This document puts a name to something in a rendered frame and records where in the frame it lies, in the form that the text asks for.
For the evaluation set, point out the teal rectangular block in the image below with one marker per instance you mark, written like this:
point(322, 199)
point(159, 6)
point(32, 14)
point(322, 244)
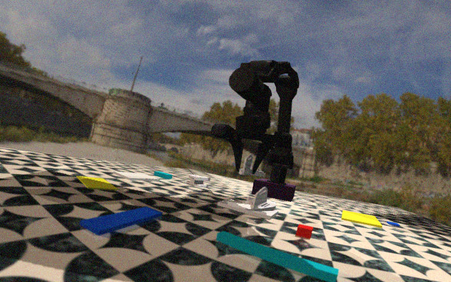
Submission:
point(161, 174)

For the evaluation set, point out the teal long flat bar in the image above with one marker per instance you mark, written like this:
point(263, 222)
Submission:
point(286, 260)

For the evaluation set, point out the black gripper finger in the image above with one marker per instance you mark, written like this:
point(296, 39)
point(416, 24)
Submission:
point(262, 151)
point(238, 151)

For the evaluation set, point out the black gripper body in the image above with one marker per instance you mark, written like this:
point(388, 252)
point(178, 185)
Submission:
point(282, 139)

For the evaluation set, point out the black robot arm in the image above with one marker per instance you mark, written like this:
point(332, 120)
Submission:
point(247, 81)

